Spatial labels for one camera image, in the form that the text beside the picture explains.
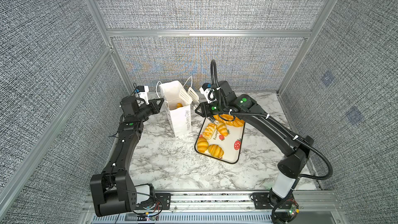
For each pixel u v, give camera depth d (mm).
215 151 855
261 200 733
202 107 639
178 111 769
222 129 952
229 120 616
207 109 644
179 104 1029
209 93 650
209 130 933
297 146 440
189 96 729
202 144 882
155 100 700
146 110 700
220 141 944
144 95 697
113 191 409
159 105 759
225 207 731
